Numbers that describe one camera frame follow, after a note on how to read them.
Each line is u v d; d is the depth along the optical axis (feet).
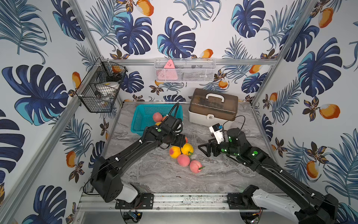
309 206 1.33
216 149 2.06
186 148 2.86
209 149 2.07
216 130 2.10
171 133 2.11
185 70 3.03
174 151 2.82
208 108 3.00
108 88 2.62
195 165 2.68
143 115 3.60
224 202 2.51
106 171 1.36
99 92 2.74
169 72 2.94
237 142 1.80
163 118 2.07
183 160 2.72
